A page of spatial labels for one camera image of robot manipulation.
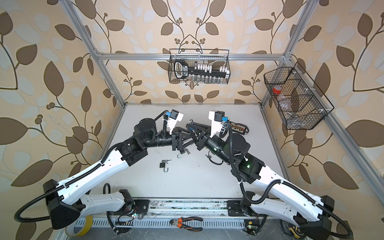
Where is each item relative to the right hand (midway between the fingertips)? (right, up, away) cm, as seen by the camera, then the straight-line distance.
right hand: (189, 126), depth 55 cm
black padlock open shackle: (-18, -25, +35) cm, 47 cm away
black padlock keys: (-17, -23, +36) cm, 46 cm away
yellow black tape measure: (+46, -47, +11) cm, 67 cm away
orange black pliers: (-6, -47, +15) cm, 49 cm away
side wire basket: (+54, +11, +19) cm, 59 cm away
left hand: (+3, -4, +2) cm, 6 cm away
